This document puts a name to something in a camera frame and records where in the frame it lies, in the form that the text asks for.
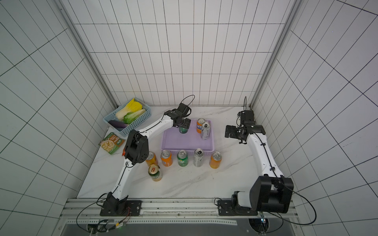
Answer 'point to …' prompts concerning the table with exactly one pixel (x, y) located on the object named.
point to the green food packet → (111, 143)
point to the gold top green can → (154, 172)
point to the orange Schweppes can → (215, 160)
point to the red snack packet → (124, 152)
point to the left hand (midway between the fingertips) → (182, 124)
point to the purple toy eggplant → (118, 123)
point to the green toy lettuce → (131, 117)
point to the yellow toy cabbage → (132, 106)
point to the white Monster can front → (199, 157)
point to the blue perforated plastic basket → (123, 132)
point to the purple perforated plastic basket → (173, 140)
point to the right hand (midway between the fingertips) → (229, 130)
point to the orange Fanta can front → (166, 158)
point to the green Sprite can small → (182, 158)
